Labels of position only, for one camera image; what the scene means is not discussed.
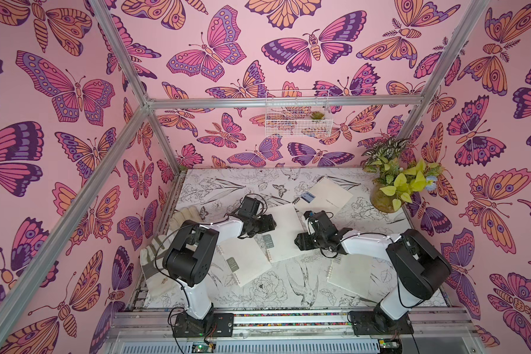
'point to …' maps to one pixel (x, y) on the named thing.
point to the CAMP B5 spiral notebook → (325, 195)
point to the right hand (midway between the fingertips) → (301, 238)
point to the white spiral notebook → (279, 243)
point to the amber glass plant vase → (382, 201)
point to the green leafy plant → (399, 181)
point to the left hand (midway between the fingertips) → (273, 224)
